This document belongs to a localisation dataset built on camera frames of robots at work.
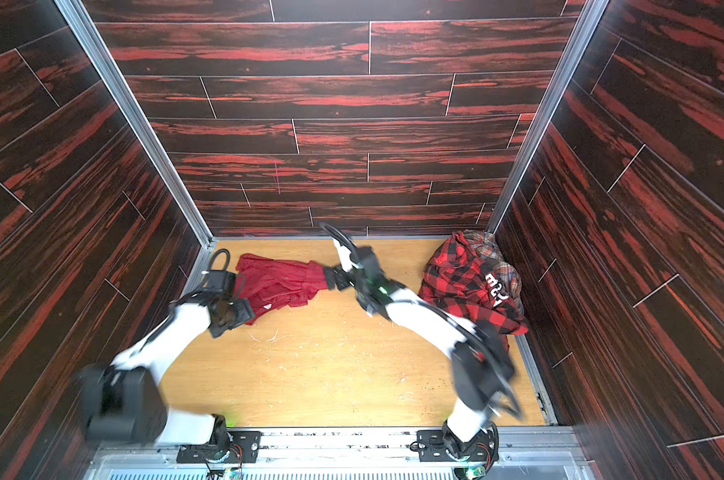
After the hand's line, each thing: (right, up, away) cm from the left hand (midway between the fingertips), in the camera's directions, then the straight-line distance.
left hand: (244, 317), depth 90 cm
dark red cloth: (+5, +9, +11) cm, 16 cm away
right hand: (+31, +17, -5) cm, 36 cm away
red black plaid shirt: (+68, +12, +8) cm, 69 cm away
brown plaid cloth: (+81, +22, +15) cm, 85 cm away
